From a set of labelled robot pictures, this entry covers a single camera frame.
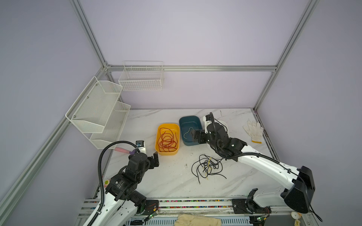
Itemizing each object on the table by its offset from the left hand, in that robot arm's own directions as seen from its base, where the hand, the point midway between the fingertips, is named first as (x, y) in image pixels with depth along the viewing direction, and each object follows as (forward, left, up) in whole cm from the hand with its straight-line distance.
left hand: (147, 154), depth 73 cm
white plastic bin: (+33, -49, -12) cm, 60 cm away
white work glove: (+30, -75, -18) cm, 82 cm away
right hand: (+11, -26, +7) cm, 29 cm away
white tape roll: (-25, -76, -16) cm, 82 cm away
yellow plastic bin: (+30, -12, -16) cm, 36 cm away
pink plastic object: (+12, +23, -16) cm, 30 cm away
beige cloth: (-27, -20, -18) cm, 38 cm away
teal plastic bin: (+36, -21, -18) cm, 46 cm away
